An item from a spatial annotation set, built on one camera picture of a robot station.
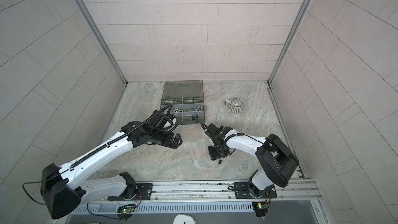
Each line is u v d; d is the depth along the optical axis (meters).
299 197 0.71
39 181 0.39
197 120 0.94
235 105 1.02
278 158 0.44
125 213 0.64
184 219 0.63
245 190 0.71
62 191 0.36
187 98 1.12
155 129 0.57
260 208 0.68
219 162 0.79
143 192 0.71
